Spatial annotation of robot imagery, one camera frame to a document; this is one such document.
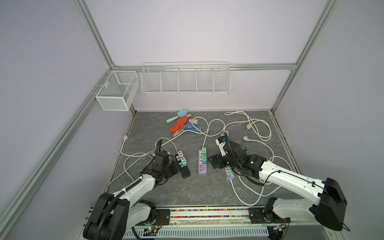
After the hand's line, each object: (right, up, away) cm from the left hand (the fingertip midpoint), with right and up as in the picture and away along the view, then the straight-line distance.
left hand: (180, 168), depth 87 cm
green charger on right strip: (+27, 0, -6) cm, 27 cm away
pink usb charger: (0, +8, +2) cm, 8 cm away
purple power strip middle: (+13, 0, +1) cm, 13 cm away
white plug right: (+43, +16, +15) cm, 49 cm away
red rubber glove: (-3, +26, +21) cm, 33 cm away
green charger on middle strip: (+14, +8, +1) cm, 16 cm away
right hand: (+19, +8, -8) cm, 23 cm away
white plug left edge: (-43, +17, +21) cm, 50 cm away
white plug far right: (+47, +25, +21) cm, 58 cm away
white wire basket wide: (+3, +57, +12) cm, 59 cm away
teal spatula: (-4, +34, +31) cm, 46 cm away
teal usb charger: (+2, +4, -1) cm, 5 cm away
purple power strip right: (+29, -3, -4) cm, 30 cm away
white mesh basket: (-45, +48, +14) cm, 67 cm away
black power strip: (+3, -1, 0) cm, 3 cm away
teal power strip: (+27, +19, +16) cm, 37 cm away
